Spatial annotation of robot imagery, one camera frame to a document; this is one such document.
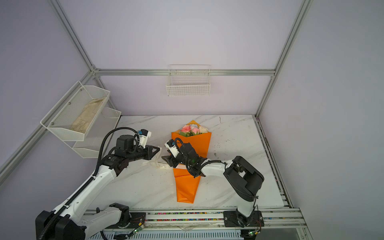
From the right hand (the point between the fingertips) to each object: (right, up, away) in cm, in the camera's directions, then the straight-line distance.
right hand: (164, 154), depth 82 cm
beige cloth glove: (-41, +19, -5) cm, 45 cm away
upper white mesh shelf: (-47, +21, -5) cm, 52 cm away
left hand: (-2, +3, -5) cm, 6 cm away
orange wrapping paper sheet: (+13, -18, 0) cm, 22 cm away
